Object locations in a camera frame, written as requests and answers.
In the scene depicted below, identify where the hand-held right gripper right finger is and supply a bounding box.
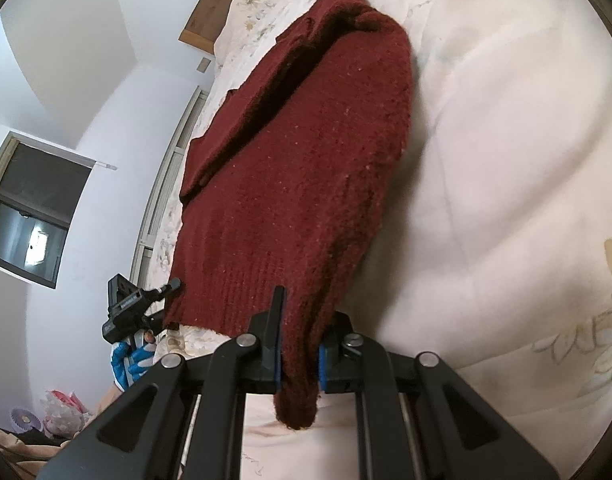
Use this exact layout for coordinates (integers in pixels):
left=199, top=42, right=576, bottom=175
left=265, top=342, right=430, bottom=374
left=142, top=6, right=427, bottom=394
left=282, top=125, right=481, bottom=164
left=317, top=311, right=562, bottom=480

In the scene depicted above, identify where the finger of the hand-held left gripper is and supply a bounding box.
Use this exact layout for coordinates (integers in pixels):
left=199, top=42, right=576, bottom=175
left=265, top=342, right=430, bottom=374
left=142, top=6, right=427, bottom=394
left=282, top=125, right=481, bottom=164
left=143, top=277, right=183, bottom=303
left=142, top=309, right=168, bottom=335

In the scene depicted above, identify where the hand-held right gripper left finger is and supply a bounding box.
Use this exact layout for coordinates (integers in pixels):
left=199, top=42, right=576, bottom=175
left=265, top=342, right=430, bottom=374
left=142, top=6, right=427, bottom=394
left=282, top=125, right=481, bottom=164
left=45, top=286, right=288, bottom=480

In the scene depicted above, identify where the dark red knit sweater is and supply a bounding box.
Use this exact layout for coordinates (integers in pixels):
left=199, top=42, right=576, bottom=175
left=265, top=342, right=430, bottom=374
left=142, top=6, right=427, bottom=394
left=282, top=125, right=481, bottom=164
left=163, top=0, right=415, bottom=432

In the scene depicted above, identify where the person's left hand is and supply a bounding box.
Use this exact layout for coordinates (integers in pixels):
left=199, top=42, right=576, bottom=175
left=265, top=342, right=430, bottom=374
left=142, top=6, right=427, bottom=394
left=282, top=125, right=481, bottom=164
left=109, top=331, right=158, bottom=392

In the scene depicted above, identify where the white louvered cabinet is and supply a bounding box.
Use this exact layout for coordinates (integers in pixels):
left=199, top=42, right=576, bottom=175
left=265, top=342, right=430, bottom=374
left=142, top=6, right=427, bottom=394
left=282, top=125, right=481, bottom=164
left=130, top=87, right=210, bottom=288

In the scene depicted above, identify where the pink plastic bag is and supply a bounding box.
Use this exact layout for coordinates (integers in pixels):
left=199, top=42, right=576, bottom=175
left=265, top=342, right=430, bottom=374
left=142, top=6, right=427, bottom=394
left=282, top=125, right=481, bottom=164
left=40, top=389, right=89, bottom=438

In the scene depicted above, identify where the dark window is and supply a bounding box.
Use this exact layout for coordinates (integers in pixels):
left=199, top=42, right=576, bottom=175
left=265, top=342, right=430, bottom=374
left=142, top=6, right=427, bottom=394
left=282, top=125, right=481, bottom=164
left=0, top=131, right=95, bottom=289

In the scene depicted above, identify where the small purple fan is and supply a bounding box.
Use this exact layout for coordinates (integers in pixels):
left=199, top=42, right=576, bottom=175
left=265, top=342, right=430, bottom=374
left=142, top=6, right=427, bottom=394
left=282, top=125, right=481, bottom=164
left=11, top=407, right=43, bottom=432

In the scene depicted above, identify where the beige cloth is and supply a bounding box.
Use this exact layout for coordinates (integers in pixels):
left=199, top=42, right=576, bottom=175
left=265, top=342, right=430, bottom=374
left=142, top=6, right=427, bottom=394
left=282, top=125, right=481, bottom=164
left=0, top=425, right=74, bottom=480

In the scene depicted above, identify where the wooden headboard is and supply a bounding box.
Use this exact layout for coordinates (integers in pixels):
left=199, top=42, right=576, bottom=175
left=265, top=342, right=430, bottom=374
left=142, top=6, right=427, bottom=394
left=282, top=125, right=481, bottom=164
left=179, top=0, right=249, bottom=54

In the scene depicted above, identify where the bed with floral pink duvet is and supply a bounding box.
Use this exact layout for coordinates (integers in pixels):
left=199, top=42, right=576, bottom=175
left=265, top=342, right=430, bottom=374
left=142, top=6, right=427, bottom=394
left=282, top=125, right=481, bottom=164
left=131, top=0, right=612, bottom=480

